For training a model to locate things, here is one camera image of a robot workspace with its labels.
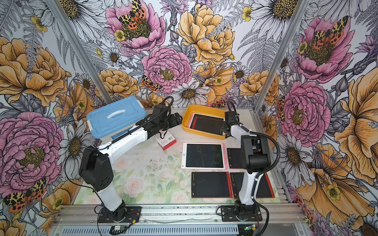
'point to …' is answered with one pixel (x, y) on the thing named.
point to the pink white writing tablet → (204, 156)
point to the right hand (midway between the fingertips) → (226, 130)
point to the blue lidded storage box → (115, 117)
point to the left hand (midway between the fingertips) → (177, 123)
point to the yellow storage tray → (193, 109)
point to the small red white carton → (168, 140)
